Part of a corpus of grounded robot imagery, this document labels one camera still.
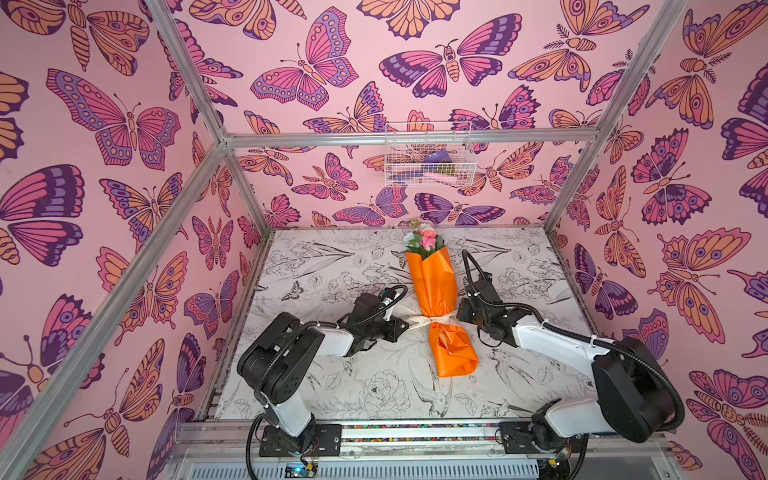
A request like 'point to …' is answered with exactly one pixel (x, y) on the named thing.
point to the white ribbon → (423, 320)
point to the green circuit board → (298, 470)
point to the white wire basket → (429, 154)
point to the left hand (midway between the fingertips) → (411, 324)
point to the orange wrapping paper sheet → (454, 353)
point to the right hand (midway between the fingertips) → (463, 302)
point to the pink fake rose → (428, 238)
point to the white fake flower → (412, 241)
